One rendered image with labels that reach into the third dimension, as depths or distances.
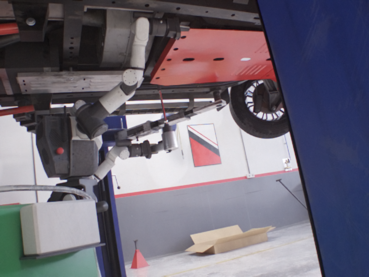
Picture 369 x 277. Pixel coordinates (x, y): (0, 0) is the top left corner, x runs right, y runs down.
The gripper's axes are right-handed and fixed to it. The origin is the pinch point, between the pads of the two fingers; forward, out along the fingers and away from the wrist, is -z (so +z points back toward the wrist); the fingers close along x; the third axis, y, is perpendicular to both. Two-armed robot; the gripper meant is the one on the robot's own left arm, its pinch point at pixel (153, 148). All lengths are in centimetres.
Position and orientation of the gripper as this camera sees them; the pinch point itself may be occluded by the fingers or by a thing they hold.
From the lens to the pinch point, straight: 214.8
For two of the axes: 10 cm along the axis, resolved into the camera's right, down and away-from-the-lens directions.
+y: -5.5, 2.8, 7.8
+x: -2.1, -9.6, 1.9
